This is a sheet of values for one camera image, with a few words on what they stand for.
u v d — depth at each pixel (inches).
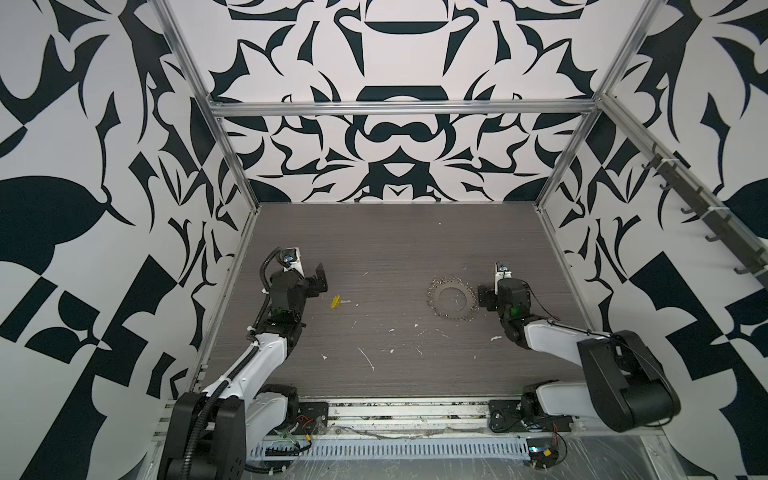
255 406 22.8
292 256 28.7
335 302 36.7
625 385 17.0
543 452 28.0
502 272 31.3
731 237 21.8
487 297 33.5
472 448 28.1
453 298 37.2
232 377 18.3
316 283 31.1
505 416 29.1
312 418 29.3
